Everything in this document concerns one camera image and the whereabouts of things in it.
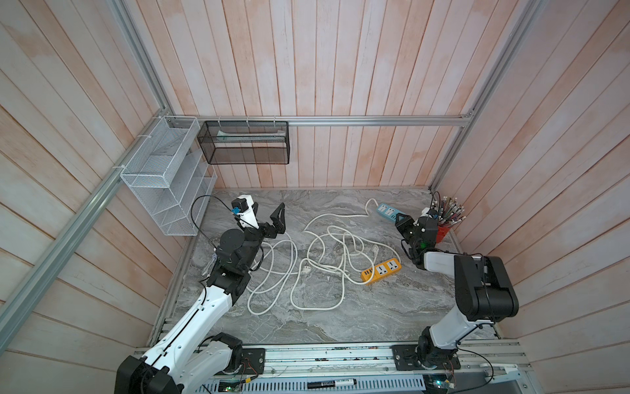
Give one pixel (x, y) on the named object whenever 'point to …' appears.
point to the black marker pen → (323, 384)
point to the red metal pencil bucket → (441, 232)
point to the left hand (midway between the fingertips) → (272, 206)
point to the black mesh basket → (245, 142)
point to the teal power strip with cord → (386, 211)
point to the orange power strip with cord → (370, 274)
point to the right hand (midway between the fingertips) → (397, 213)
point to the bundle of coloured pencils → (450, 212)
